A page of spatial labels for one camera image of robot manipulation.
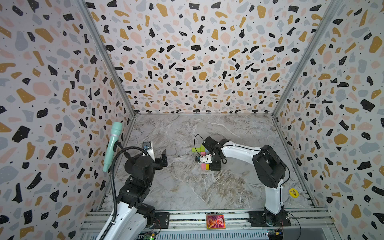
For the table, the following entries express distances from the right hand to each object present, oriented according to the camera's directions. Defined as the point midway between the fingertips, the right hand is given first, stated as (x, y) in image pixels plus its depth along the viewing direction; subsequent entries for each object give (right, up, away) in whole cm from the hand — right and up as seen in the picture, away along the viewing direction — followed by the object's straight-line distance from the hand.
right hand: (215, 162), depth 94 cm
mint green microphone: (-49, +18, -25) cm, 58 cm away
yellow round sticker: (+43, -14, -11) cm, 47 cm away
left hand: (-30, +10, -20) cm, 37 cm away
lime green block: (-8, +11, -13) cm, 19 cm away
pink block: (-8, +5, +3) cm, 10 cm away
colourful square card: (-2, -23, -22) cm, 32 cm away
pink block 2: (-8, -2, -2) cm, 8 cm away
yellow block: (-5, -1, -5) cm, 7 cm away
